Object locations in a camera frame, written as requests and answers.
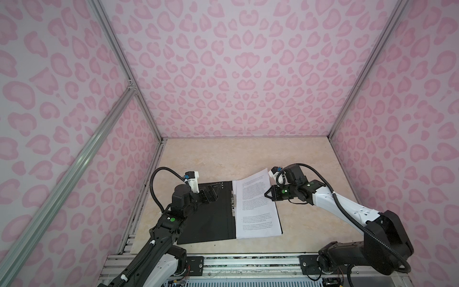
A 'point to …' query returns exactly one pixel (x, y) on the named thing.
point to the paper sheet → (256, 213)
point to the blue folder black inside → (213, 221)
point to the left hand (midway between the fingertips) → (214, 184)
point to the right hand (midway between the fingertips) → (266, 193)
